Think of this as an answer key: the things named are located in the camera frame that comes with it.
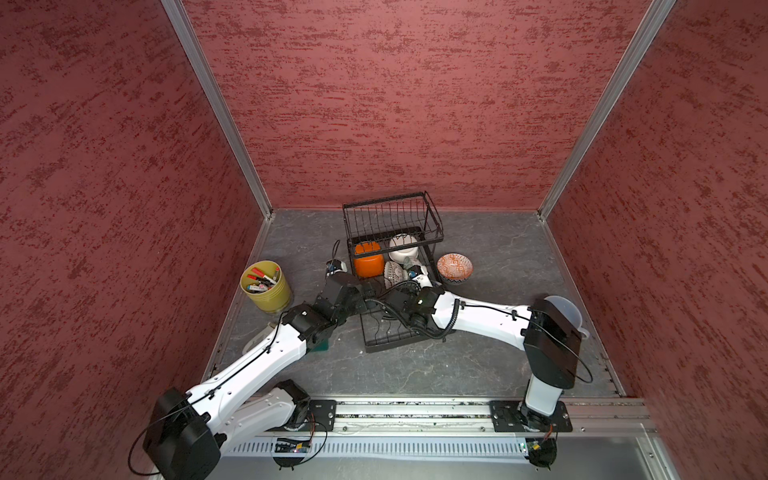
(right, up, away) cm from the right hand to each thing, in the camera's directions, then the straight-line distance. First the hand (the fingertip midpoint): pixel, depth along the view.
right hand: (443, 298), depth 83 cm
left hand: (-23, 0, -2) cm, 23 cm away
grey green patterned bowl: (-9, +9, +11) cm, 17 cm away
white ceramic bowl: (-13, +11, +16) cm, 23 cm away
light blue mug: (+38, -4, +5) cm, 39 cm away
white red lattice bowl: (-14, +6, +6) cm, 17 cm away
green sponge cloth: (-28, -4, -27) cm, 39 cm away
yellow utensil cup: (-48, -1, +1) cm, 48 cm away
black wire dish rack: (-18, +18, +26) cm, 36 cm away
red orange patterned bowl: (+7, +7, +17) cm, 20 cm away
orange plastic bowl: (-23, +8, +14) cm, 28 cm away
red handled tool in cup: (-54, +5, +5) cm, 54 cm away
